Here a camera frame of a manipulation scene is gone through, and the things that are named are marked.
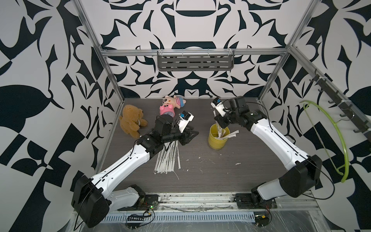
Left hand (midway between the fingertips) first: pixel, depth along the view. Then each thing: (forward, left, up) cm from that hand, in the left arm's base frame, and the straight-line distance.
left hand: (194, 126), depth 72 cm
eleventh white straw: (-2, -13, -2) cm, 13 cm away
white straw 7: (-5, +12, -26) cm, 29 cm away
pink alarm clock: (+27, +16, -17) cm, 36 cm away
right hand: (+10, -13, -3) cm, 16 cm away
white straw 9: (-8, +9, -26) cm, 29 cm away
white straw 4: (-7, +16, -26) cm, 31 cm away
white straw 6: (-6, +14, -26) cm, 30 cm away
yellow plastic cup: (0, -14, -19) cm, 24 cm away
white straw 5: (-5, +14, -26) cm, 30 cm away
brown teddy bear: (+13, +36, -10) cm, 39 cm away
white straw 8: (-5, +11, -26) cm, 29 cm away
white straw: (-4, +21, -26) cm, 33 cm away
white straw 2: (-7, +19, -25) cm, 33 cm away
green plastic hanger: (-23, -57, +3) cm, 62 cm away
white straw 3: (-6, +17, -25) cm, 31 cm away
